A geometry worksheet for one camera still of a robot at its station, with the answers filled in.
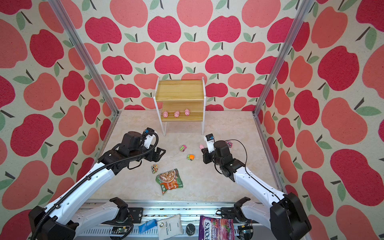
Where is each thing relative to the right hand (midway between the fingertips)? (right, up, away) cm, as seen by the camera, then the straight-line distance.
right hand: (206, 148), depth 83 cm
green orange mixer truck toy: (-9, -7, +10) cm, 15 cm away
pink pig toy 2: (-18, +21, +12) cm, 30 cm away
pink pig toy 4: (-3, +1, 0) cm, 3 cm away
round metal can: (-9, -31, -21) cm, 38 cm away
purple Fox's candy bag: (+3, -35, -16) cm, 38 cm away
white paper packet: (-19, -35, -13) cm, 42 cm away
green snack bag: (-21, -18, +1) cm, 28 cm away
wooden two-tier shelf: (-15, +27, -1) cm, 31 cm away
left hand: (-24, +1, -8) cm, 25 cm away
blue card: (-29, -34, -14) cm, 47 cm away
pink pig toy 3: (-11, +22, +15) cm, 29 cm away
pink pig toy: (-25, +21, +12) cm, 35 cm away
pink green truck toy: (-14, -2, +14) cm, 20 cm away
